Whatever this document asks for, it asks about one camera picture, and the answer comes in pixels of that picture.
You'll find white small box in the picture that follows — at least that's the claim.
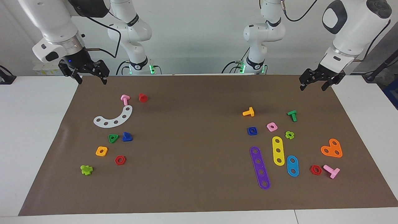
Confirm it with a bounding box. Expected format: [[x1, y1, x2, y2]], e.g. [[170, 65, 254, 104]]
[[33, 62, 62, 76]]

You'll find white curved five-hole plate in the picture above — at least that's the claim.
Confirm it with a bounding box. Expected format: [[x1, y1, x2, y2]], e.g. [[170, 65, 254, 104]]
[[93, 105, 133, 128]]

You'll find orange three-hole angled plate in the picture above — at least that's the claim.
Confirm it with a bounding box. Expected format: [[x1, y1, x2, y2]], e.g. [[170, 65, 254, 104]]
[[321, 138, 343, 158]]

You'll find yellow three-hole plastic strip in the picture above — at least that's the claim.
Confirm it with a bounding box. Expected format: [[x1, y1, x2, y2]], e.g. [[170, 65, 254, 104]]
[[272, 136, 285, 166]]

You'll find blue crate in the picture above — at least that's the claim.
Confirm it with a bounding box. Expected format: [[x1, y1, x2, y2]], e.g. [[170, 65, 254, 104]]
[[383, 83, 398, 110]]

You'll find blue two-hole plastic strip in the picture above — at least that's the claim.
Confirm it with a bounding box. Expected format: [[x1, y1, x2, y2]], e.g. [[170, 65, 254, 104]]
[[286, 155, 299, 177]]

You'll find purple four-hole plastic strip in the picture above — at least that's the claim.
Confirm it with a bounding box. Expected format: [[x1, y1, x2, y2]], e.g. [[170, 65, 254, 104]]
[[249, 146, 271, 190]]

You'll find brown table mat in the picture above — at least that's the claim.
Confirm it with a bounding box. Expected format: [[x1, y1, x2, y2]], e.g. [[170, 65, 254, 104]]
[[18, 74, 398, 216]]

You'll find black right base cable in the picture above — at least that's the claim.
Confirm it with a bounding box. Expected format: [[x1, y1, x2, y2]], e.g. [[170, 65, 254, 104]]
[[116, 60, 128, 76]]

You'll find black base cable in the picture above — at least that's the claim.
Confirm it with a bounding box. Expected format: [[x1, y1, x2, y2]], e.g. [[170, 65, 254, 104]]
[[221, 60, 241, 74], [116, 60, 128, 76]]

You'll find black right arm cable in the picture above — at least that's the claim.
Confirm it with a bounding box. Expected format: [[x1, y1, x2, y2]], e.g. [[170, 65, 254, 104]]
[[82, 12, 122, 59]]

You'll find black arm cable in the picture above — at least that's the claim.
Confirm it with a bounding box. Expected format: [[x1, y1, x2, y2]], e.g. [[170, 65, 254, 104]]
[[280, 0, 391, 61], [82, 12, 122, 59]]

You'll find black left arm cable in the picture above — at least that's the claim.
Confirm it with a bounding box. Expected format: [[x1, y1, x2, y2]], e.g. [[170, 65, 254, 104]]
[[280, 0, 391, 61]]

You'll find black clamp mount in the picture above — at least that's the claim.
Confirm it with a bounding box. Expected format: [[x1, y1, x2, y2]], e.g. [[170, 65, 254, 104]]
[[0, 65, 16, 85]]

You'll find black left base cable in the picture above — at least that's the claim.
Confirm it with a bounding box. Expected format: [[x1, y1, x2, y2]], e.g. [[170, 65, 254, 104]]
[[221, 60, 241, 74]]

